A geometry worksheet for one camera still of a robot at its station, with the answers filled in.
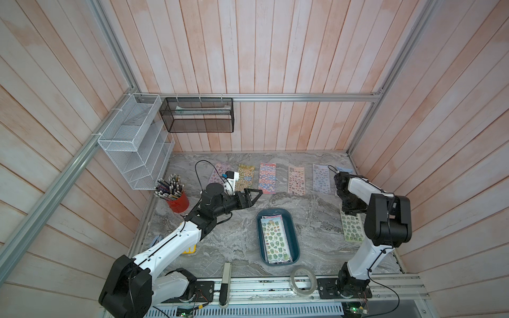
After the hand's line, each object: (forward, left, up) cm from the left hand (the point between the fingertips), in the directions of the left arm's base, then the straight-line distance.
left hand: (256, 197), depth 75 cm
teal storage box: (-5, -16, -21) cm, 26 cm away
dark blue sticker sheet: (+32, -55, -23) cm, 68 cm away
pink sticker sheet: (+32, +20, -21) cm, 43 cm away
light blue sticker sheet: (+26, -37, -22) cm, 50 cm away
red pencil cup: (+7, +36, -7) cm, 38 cm away
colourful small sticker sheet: (+30, +5, -22) cm, 37 cm away
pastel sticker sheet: (+25, -23, -22) cm, 40 cm away
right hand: (+2, -49, -16) cm, 51 cm away
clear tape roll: (-26, -22, -19) cm, 39 cm away
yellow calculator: (-14, +28, -22) cm, 38 cm away
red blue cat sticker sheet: (+25, -7, -22) cm, 34 cm away
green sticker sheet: (-11, -9, -20) cm, 25 cm away
